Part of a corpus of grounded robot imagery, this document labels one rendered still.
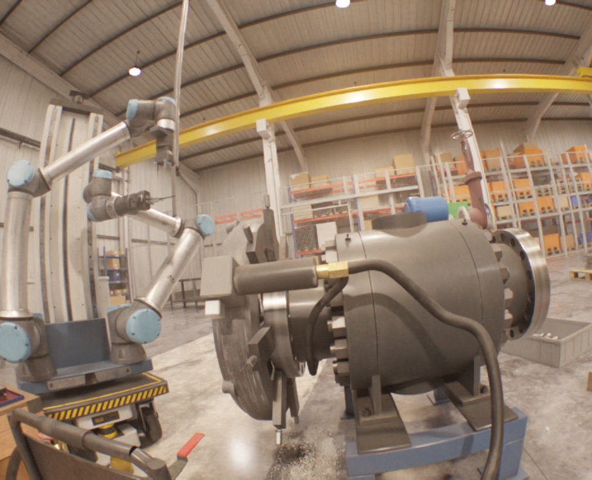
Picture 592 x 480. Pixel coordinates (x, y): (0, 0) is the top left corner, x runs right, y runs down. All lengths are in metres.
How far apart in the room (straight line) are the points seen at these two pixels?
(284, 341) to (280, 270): 0.31
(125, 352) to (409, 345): 1.19
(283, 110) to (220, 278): 8.86
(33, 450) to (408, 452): 0.89
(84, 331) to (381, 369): 1.30
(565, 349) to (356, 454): 1.47
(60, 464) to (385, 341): 0.83
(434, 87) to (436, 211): 8.44
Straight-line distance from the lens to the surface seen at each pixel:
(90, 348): 1.61
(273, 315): 0.95
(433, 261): 0.94
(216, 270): 0.76
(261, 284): 0.73
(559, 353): 2.02
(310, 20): 9.66
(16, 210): 1.27
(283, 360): 1.00
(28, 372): 1.42
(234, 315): 0.82
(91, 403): 1.37
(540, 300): 1.18
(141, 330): 1.33
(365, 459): 0.92
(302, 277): 0.71
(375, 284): 0.88
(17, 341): 1.22
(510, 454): 1.11
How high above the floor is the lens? 0.77
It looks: 6 degrees up
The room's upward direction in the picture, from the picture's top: 7 degrees counter-clockwise
